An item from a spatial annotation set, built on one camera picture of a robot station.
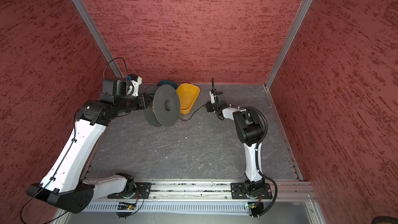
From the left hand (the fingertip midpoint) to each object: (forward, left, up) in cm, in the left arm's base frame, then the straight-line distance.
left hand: (151, 102), depth 69 cm
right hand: (+21, -27, -31) cm, 46 cm away
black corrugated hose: (-19, -46, 0) cm, 49 cm away
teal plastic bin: (+44, +6, -29) cm, 53 cm away
